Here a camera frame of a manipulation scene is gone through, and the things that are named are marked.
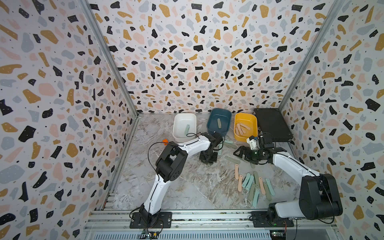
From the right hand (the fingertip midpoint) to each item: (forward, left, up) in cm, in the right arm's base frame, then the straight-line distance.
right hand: (239, 155), depth 88 cm
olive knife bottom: (-11, -10, -9) cm, 17 cm away
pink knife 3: (+29, -4, -7) cm, 30 cm away
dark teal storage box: (+41, +5, -7) cm, 42 cm away
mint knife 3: (-12, -4, -9) cm, 15 cm away
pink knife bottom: (-13, 0, -8) cm, 16 cm away
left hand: (-2, +15, -7) cm, 17 cm away
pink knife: (+24, -3, -7) cm, 25 cm away
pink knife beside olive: (-7, +1, -8) cm, 10 cm away
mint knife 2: (+16, +4, -9) cm, 19 cm away
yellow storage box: (+34, -12, -5) cm, 36 cm away
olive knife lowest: (-18, -6, -9) cm, 21 cm away
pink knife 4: (-14, -12, -9) cm, 21 cm away
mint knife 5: (-15, -17, -9) cm, 24 cm away
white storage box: (+28, +37, -8) cm, 47 cm away
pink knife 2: (+30, -10, -8) cm, 32 cm away
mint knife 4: (-13, -5, -9) cm, 16 cm away
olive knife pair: (+32, +10, -8) cm, 35 cm away
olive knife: (+1, +3, -8) cm, 9 cm away
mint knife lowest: (-21, -8, -9) cm, 24 cm away
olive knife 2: (+13, +3, -9) cm, 16 cm away
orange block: (+15, +48, -7) cm, 51 cm away
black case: (+32, -27, -3) cm, 42 cm away
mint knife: (+26, +34, -8) cm, 44 cm away
